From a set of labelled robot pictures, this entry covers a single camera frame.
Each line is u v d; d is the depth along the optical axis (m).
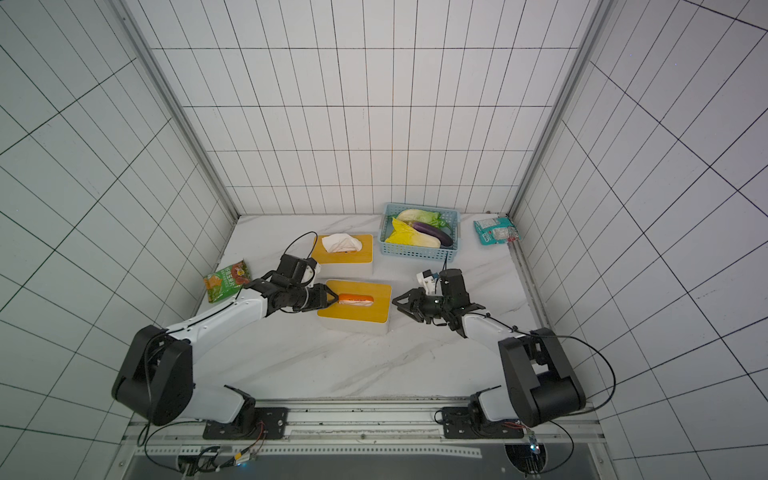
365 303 0.86
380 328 0.89
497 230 1.10
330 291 0.83
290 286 0.69
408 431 0.73
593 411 0.44
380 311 0.83
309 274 0.73
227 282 0.97
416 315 0.78
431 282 0.83
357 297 0.86
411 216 1.10
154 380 0.42
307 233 0.74
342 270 0.98
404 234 1.01
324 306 0.78
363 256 0.96
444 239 1.06
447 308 0.71
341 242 0.95
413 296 0.79
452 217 1.14
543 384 0.43
